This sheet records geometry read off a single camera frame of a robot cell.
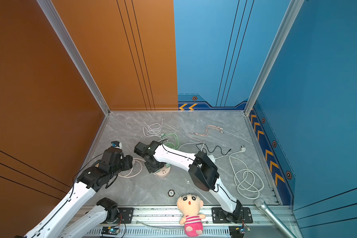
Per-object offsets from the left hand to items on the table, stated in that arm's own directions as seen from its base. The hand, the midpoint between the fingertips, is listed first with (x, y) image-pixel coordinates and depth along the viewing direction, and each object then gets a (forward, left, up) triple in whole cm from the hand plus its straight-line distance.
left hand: (129, 156), depth 79 cm
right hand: (-3, -14, -10) cm, 17 cm away
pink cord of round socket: (-8, -5, +4) cm, 11 cm away
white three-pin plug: (+13, -68, -13) cm, 71 cm away
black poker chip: (-14, -23, -14) cm, 30 cm away
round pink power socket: (-4, -18, -11) cm, 21 cm away
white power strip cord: (-8, -66, -13) cm, 68 cm away
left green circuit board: (-32, +4, -15) cm, 35 cm away
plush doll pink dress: (-22, -32, -6) cm, 40 cm away
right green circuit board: (-31, -56, -15) cm, 66 cm away
